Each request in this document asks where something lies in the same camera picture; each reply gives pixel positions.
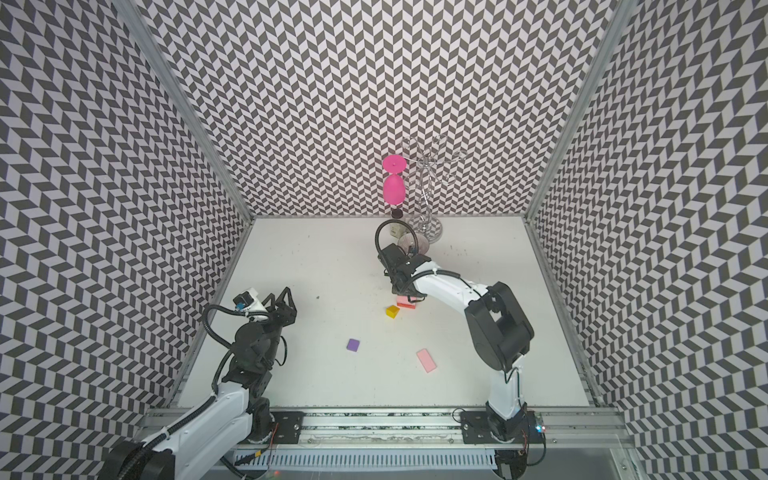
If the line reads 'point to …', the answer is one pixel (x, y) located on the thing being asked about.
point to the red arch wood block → (405, 305)
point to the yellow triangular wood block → (391, 311)
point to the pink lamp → (394, 186)
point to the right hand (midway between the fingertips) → (410, 293)
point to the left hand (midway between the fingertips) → (284, 291)
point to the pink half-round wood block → (404, 299)
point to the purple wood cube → (352, 345)
